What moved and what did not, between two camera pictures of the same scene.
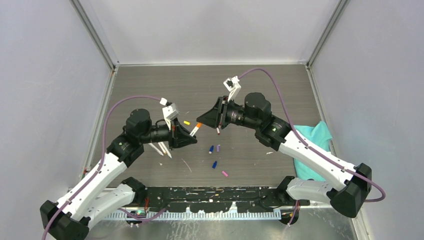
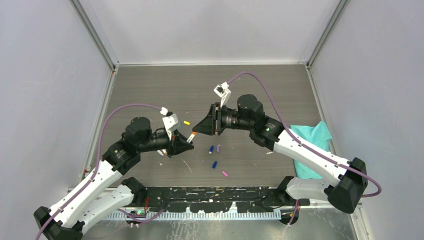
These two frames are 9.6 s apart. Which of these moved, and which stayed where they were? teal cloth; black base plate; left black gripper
Moved: left black gripper
Stayed: black base plate; teal cloth
